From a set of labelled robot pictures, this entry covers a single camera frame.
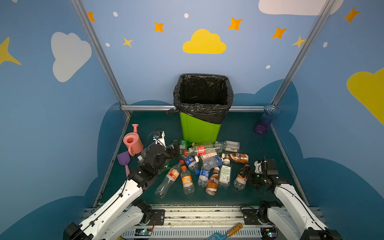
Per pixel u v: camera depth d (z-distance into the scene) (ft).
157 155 1.77
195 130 2.97
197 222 2.41
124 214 1.88
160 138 2.09
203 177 2.75
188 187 2.70
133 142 3.06
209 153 3.05
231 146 3.23
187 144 3.30
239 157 2.99
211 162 2.91
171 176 2.75
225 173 2.82
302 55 2.83
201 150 2.90
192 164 2.97
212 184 2.64
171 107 2.61
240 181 2.77
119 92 3.53
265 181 2.03
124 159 3.07
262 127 3.39
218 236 2.30
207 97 3.32
